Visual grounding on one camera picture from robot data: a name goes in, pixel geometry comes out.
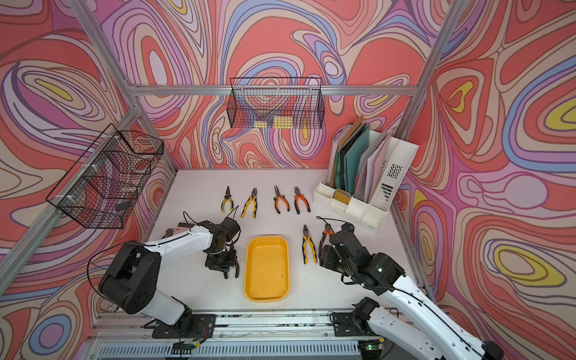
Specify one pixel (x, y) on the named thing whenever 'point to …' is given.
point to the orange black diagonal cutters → (325, 238)
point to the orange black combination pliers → (296, 201)
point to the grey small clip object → (169, 232)
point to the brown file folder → (351, 131)
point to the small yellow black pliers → (226, 196)
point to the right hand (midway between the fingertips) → (327, 262)
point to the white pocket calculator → (183, 227)
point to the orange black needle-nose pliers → (277, 199)
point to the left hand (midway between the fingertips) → (231, 269)
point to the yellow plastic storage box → (267, 269)
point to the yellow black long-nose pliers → (253, 196)
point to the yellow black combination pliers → (307, 239)
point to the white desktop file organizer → (373, 215)
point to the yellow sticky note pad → (283, 121)
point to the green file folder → (347, 163)
